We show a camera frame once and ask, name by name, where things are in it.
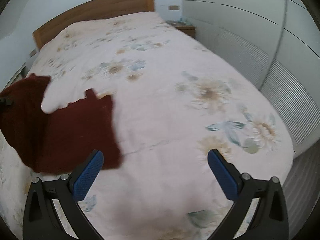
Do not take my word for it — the wall socket plate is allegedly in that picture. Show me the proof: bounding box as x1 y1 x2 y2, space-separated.
168 5 180 11

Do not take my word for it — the dark red knitted sweater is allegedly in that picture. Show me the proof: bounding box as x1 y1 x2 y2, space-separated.
1 74 122 174

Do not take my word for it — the wooden nightstand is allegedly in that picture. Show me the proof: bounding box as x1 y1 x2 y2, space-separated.
167 21 196 38

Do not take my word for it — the white floral bed duvet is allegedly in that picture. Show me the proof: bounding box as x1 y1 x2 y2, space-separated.
1 12 294 239

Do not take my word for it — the wooden headboard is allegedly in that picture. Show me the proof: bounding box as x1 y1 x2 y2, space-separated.
33 0 155 50

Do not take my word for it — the white ribbed wardrobe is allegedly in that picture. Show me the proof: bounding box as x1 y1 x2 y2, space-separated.
182 0 319 155

